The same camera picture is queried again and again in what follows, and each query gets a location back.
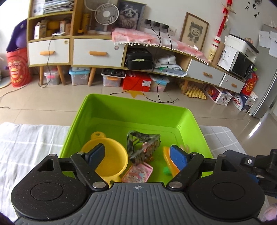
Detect grey checked tablecloth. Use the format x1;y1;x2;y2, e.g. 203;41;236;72
0;122;247;217

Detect white printer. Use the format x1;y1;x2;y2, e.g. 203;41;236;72
224;34;259;60

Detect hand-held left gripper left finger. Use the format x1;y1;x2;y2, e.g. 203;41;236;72
37;143;109;192

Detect white table fan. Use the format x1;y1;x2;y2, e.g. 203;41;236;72
84;0;119;35

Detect purple plush toy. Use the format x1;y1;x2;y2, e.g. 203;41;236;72
6;18;28;52

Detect black floor cable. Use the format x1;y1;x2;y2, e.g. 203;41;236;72
108;85;180;104

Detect thin floor cable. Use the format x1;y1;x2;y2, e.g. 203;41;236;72
0;88;16;109

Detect small white carton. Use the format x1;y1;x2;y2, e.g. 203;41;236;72
34;22;47;39

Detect white colourful carton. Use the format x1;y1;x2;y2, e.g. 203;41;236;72
203;83;233;105

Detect orange plastic toy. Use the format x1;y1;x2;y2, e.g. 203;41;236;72
163;146;181;176

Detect round white floor base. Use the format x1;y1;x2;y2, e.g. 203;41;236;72
0;76;11;89

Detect green plastic box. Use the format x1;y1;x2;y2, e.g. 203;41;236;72
59;93;213;188

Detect red printed bucket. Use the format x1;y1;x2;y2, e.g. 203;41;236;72
5;48;31;87

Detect red hanging ornament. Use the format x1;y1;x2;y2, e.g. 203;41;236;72
216;0;236;38

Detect red gift box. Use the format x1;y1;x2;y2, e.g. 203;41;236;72
241;72;259;96

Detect wooden cabinet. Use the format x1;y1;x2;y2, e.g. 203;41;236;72
27;0;249;96

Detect yellow tube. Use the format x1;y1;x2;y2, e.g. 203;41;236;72
83;13;90;34

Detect pink printed card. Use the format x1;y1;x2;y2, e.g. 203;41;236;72
121;163;154;183

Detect framed cartoon picture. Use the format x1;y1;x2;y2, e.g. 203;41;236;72
179;12;209;51

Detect black microwave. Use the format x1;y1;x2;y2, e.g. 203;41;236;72
217;44;256;79

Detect camouflage hair claw clip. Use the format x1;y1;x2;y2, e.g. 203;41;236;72
127;130;162;166

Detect stack of papers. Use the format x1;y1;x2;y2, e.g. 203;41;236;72
42;0;75;14

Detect person's pink clothing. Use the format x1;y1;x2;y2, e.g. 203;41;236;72
262;203;277;222

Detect tall white paper cup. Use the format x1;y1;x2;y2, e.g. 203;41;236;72
208;36;221;62

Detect pile of folded clothes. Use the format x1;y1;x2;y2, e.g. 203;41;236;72
154;55;187;77

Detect white drawer with wooden handle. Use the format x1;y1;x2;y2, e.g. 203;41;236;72
186;59;225;85
219;74;246;94

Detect white drawer with orange handle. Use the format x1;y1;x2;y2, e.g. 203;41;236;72
28;39;70;66
72;38;126;67

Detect red shoe box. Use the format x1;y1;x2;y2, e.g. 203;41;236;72
122;72;152;92

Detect framed cat picture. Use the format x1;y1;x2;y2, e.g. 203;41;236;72
117;0;146;31

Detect clear storage box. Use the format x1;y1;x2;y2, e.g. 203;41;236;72
150;76;170;92
44;70;60;85

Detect pink fringed cloth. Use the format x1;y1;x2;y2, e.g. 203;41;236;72
111;28;209;64

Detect wall power sockets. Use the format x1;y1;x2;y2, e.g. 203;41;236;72
145;19;176;36

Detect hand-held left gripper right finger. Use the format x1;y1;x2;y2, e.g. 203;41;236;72
166;145;238;192

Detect white and blue carton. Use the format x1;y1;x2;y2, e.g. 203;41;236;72
230;92;258;112

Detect blue lid storage box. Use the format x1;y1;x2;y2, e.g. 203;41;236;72
69;67;91;86

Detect black tray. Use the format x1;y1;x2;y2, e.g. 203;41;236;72
101;68;126;78

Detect black case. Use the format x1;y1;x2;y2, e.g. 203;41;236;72
126;48;153;70

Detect grey refrigerator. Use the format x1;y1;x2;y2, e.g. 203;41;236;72
249;24;277;118

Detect yellow plastic funnel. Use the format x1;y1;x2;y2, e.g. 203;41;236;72
81;132;128;183

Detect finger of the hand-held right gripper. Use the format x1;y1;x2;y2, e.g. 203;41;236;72
223;150;257;171
247;170;263;184

